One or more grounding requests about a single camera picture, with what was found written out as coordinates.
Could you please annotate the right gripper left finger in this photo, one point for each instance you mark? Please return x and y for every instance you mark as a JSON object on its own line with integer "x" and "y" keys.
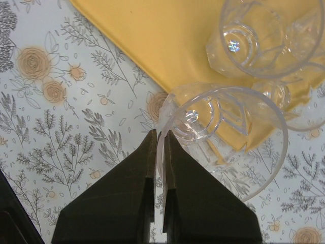
{"x": 119, "y": 207}

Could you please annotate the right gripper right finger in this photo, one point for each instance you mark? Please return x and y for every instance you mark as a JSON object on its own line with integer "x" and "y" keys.
{"x": 198, "y": 208}

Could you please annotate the small clear glass front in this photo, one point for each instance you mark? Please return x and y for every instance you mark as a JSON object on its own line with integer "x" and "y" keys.
{"x": 276, "y": 91}

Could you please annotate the yellow plastic tray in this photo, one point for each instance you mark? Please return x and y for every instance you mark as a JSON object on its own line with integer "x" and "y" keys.
{"x": 166, "y": 39}

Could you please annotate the floral patterned table mat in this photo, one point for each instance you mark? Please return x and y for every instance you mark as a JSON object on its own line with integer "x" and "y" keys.
{"x": 49, "y": 76}

